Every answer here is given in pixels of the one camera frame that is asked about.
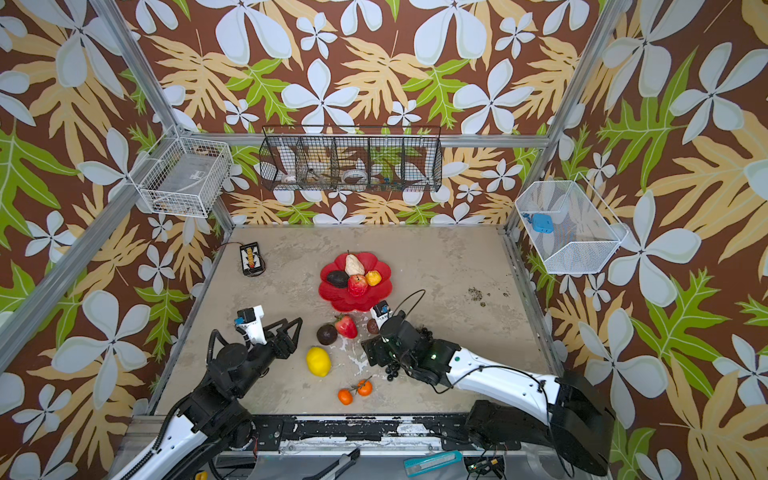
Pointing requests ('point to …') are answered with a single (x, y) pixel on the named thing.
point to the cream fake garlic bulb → (353, 266)
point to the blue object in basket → (541, 222)
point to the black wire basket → (357, 158)
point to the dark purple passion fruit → (327, 334)
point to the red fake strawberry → (346, 326)
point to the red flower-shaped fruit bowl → (340, 298)
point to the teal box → (419, 465)
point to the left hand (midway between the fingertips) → (293, 318)
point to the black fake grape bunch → (392, 371)
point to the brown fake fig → (372, 326)
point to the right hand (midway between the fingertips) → (370, 339)
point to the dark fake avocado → (337, 278)
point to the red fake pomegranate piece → (357, 285)
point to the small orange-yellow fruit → (373, 277)
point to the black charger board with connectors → (251, 259)
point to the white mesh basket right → (573, 231)
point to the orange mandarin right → (365, 388)
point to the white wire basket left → (183, 175)
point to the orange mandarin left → (345, 396)
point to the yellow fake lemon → (318, 361)
